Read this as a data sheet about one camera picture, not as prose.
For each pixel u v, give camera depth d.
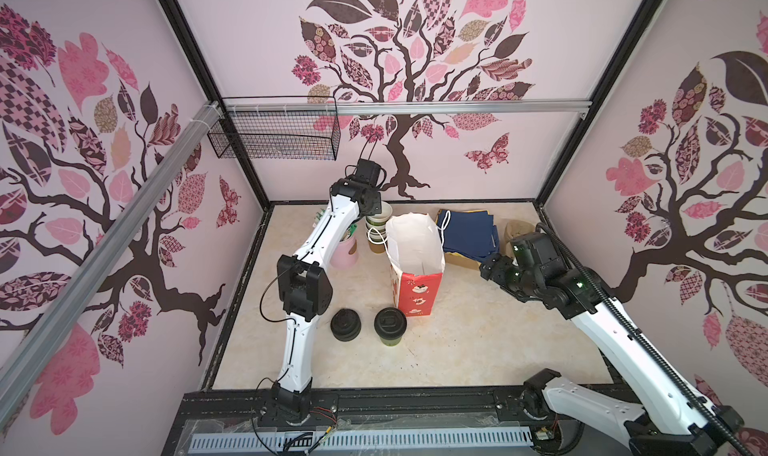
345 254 0.95
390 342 0.81
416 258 0.99
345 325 0.85
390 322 0.76
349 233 0.87
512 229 1.03
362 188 0.65
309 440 0.71
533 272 0.51
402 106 0.93
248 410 0.74
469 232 1.07
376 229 0.93
